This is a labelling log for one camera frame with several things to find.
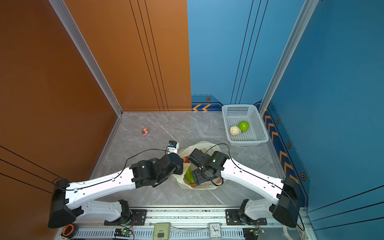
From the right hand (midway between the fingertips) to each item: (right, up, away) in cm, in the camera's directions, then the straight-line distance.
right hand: (200, 178), depth 74 cm
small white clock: (+6, -22, -6) cm, 24 cm away
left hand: (-8, +9, 0) cm, 12 cm away
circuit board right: (+24, -25, -3) cm, 35 cm away
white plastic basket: (+41, +21, +30) cm, 54 cm away
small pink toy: (-39, +22, +31) cm, 55 cm away
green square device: (-18, -22, -6) cm, 29 cm away
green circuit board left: (-37, -25, -3) cm, 45 cm away
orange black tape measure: (-61, -22, -6) cm, 65 cm away
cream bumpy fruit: (+25, +23, +28) cm, 44 cm away
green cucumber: (-6, -2, +9) cm, 11 cm away
